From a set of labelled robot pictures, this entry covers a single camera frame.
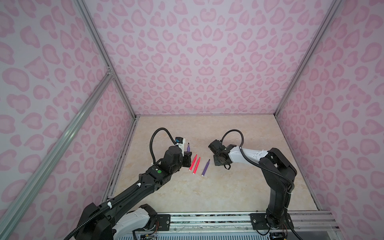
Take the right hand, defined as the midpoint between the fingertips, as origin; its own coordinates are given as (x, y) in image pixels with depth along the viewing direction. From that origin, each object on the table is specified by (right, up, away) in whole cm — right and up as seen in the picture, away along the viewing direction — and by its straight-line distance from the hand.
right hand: (221, 160), depth 95 cm
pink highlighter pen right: (-15, -3, -2) cm, 16 cm away
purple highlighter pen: (-19, +10, -16) cm, 27 cm away
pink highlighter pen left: (-17, -1, 0) cm, 17 cm away
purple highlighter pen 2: (-9, -4, -2) cm, 11 cm away
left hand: (-18, +8, -16) cm, 25 cm away
